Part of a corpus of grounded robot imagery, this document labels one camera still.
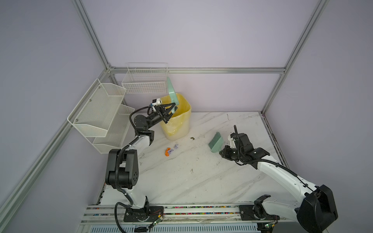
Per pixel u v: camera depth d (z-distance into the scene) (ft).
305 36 2.55
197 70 3.04
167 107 2.39
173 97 2.49
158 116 2.30
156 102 2.51
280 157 3.28
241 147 2.08
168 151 3.13
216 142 2.93
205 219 2.40
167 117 2.40
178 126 2.92
